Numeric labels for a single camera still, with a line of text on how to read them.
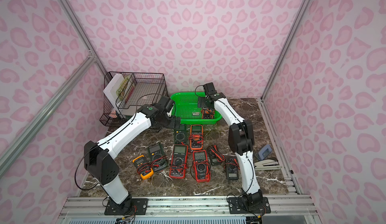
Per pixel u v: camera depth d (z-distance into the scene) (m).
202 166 0.81
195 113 1.10
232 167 0.82
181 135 0.98
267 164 0.85
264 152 0.88
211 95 0.76
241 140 0.59
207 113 1.05
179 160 0.84
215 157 0.86
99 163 0.44
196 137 0.94
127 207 0.66
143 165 0.82
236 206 0.72
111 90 0.89
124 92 0.99
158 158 0.86
